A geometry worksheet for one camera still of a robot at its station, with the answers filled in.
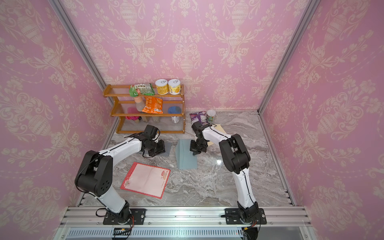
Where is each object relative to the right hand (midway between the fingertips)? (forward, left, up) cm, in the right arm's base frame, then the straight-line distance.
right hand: (193, 153), depth 96 cm
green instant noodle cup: (+28, -15, +4) cm, 32 cm away
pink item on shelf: (+27, +41, +11) cm, 51 cm away
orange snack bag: (+27, +25, +18) cm, 41 cm away
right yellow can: (+26, +9, +33) cm, 43 cm away
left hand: (0, +16, +5) cm, 17 cm away
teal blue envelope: (-4, +5, -1) cm, 6 cm away
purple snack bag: (+29, -7, +3) cm, 30 cm away
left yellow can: (+26, +16, +34) cm, 46 cm away
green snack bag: (+26, +29, +33) cm, 51 cm away
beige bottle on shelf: (+26, +33, +21) cm, 47 cm away
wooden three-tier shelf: (+40, +50, +20) cm, 67 cm away
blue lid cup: (+28, +12, +10) cm, 32 cm away
